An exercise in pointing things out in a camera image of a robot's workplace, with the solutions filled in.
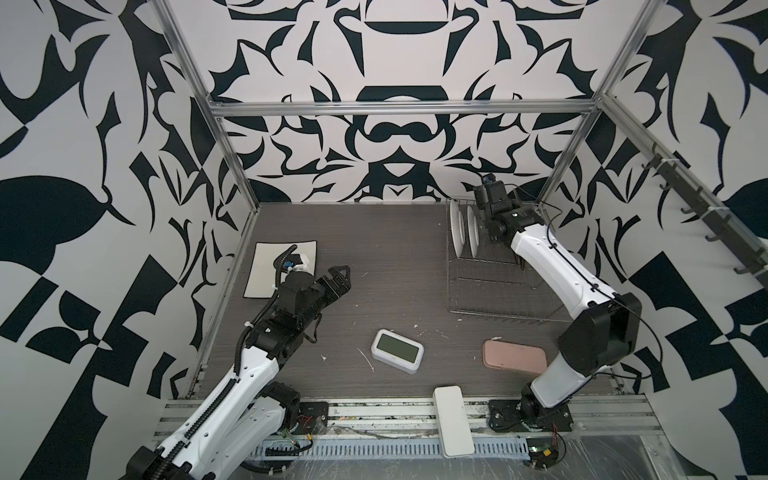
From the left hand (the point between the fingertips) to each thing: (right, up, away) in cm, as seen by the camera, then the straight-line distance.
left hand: (340, 270), depth 76 cm
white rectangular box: (+27, -34, -6) cm, 44 cm away
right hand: (+45, +16, +5) cm, 48 cm away
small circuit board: (+48, -42, -5) cm, 64 cm away
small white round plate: (+34, +11, +19) cm, 41 cm away
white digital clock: (+14, -22, +5) cm, 27 cm away
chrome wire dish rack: (+46, -7, +20) cm, 51 cm away
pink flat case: (+43, -24, +7) cm, 50 cm away
